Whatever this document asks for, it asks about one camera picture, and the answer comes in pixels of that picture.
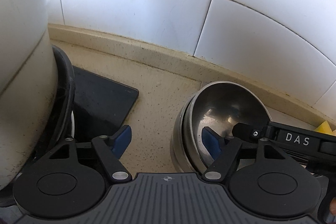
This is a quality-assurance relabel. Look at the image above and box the aluminium pressure cooker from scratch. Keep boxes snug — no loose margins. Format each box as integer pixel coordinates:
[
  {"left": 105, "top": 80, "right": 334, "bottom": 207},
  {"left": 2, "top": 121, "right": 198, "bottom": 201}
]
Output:
[{"left": 1, "top": 0, "right": 58, "bottom": 188}]

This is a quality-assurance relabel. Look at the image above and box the steel bowl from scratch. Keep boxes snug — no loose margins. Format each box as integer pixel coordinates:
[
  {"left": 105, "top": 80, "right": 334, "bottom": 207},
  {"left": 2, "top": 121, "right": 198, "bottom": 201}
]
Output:
[{"left": 170, "top": 81, "right": 271, "bottom": 173}]

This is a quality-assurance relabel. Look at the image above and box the yellow green sponge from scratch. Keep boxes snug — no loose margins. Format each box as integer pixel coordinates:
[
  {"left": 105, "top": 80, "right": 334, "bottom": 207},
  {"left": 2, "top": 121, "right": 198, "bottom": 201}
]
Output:
[{"left": 314, "top": 121, "right": 336, "bottom": 136}]

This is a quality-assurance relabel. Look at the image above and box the black gas stove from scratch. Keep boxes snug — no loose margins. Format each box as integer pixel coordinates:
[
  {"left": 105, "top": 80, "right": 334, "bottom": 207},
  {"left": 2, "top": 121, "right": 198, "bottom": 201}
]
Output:
[{"left": 51, "top": 45, "right": 140, "bottom": 144}]

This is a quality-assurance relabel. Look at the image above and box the person right hand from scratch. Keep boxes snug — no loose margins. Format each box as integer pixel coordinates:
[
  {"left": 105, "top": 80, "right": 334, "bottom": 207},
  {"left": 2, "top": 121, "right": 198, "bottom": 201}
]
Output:
[{"left": 324, "top": 197, "right": 336, "bottom": 224}]

